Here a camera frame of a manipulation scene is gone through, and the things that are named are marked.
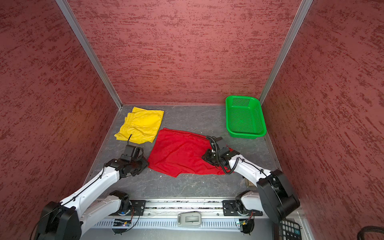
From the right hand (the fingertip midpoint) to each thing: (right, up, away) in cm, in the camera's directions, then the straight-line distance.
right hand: (201, 161), depth 86 cm
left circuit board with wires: (-41, -27, -13) cm, 51 cm away
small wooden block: (+25, -10, -7) cm, 28 cm away
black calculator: (+40, -27, -18) cm, 52 cm away
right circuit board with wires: (+22, -27, -16) cm, 38 cm away
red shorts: (-16, +3, +7) cm, 18 cm away
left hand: (-31, -3, -1) cm, 31 cm away
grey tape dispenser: (-6, -24, -16) cm, 29 cm away
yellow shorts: (-42, +21, +21) cm, 51 cm away
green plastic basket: (+35, +25, +28) cm, 51 cm away
